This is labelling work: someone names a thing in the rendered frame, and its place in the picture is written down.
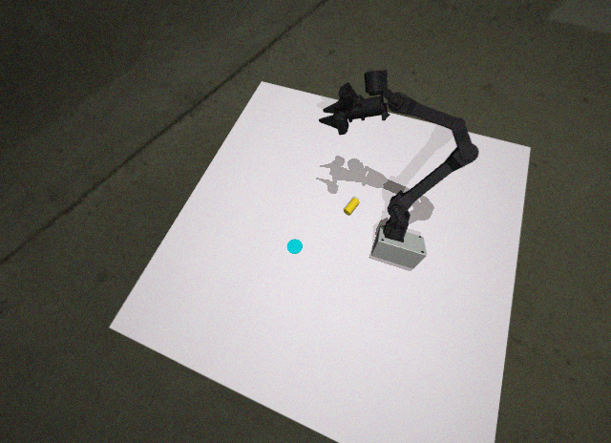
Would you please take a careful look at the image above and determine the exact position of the cyan circle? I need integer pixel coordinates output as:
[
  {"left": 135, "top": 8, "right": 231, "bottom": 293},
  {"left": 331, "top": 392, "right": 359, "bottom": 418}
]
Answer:
[{"left": 287, "top": 239, "right": 303, "bottom": 254}]

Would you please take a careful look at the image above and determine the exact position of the yellow cylinder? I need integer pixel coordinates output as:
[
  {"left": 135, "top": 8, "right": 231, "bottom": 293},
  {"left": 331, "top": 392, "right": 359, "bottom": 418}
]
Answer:
[{"left": 344, "top": 198, "right": 360, "bottom": 215}]

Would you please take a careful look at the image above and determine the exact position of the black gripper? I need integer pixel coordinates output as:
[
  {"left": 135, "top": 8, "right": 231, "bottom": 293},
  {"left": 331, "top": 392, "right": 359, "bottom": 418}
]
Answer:
[{"left": 319, "top": 96, "right": 368, "bottom": 135}]

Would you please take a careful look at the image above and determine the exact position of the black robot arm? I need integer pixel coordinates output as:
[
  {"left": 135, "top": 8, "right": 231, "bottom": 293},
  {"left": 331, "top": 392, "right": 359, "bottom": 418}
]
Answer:
[{"left": 338, "top": 70, "right": 479, "bottom": 243}]

